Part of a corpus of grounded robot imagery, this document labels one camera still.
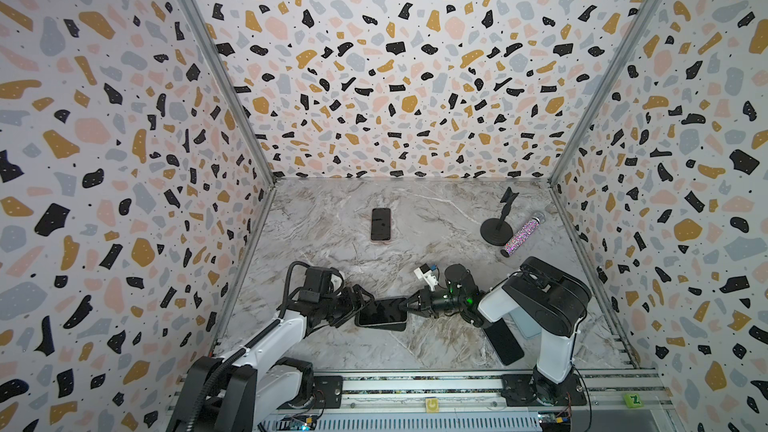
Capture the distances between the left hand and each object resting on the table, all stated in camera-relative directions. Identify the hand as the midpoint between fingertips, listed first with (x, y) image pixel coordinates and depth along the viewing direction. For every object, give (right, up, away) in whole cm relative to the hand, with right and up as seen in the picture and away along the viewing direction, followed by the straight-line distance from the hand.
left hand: (367, 300), depth 84 cm
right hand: (+9, -1, -2) cm, 9 cm away
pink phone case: (+3, +14, +19) cm, 24 cm away
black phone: (+38, -12, 0) cm, 40 cm away
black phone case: (+8, -7, 0) cm, 11 cm away
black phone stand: (+43, +18, +20) cm, 51 cm away
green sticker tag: (+66, -20, -12) cm, 70 cm away
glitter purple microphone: (+58, +22, +22) cm, 66 cm away
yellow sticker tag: (+17, -21, -12) cm, 30 cm away
